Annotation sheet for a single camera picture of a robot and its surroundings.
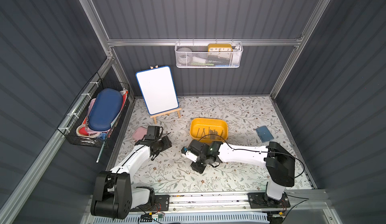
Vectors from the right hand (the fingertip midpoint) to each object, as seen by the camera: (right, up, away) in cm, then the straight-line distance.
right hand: (196, 163), depth 81 cm
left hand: (-17, +9, +8) cm, 21 cm away
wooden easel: (-19, +27, +21) cm, 39 cm away
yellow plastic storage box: (+9, +16, +21) cm, 27 cm away
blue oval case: (-41, +30, -14) cm, 53 cm away
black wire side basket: (-52, +23, -17) cm, 59 cm away
